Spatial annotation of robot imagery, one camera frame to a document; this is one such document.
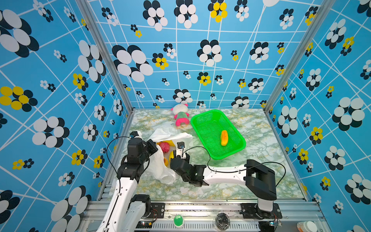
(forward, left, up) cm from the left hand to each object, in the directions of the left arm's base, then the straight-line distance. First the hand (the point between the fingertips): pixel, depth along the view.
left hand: (156, 140), depth 78 cm
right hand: (-4, -9, -7) cm, 12 cm away
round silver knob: (-35, -32, -9) cm, 49 cm away
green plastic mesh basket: (+25, -32, -20) cm, 45 cm away
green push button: (-35, -13, -9) cm, 39 cm away
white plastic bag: (-12, -1, -6) cm, 13 cm away
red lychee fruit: (+4, -3, -14) cm, 15 cm away
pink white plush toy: (+29, -12, -12) cm, 34 cm away
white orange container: (-37, -71, -12) cm, 80 cm away
